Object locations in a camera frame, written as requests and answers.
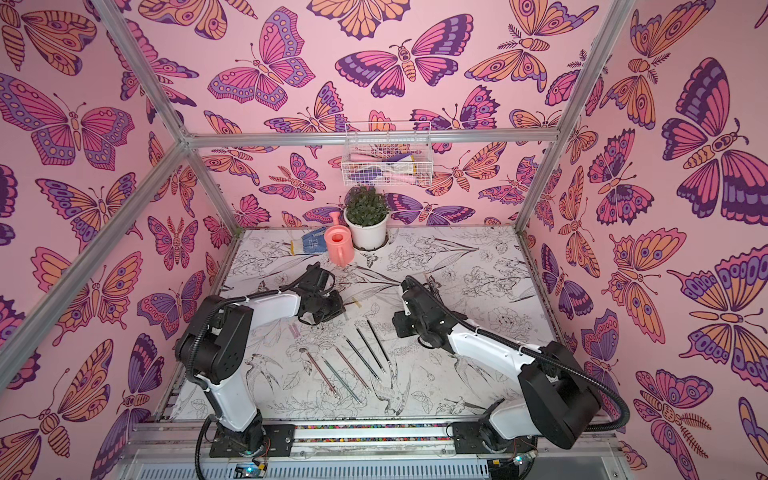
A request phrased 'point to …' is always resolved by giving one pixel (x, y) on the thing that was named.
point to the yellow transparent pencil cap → (357, 302)
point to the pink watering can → (339, 240)
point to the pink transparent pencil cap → (294, 330)
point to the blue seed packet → (315, 242)
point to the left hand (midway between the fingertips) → (349, 307)
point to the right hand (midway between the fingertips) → (400, 315)
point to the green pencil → (342, 381)
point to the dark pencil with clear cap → (378, 340)
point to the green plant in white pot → (368, 211)
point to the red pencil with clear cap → (353, 369)
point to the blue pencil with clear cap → (362, 357)
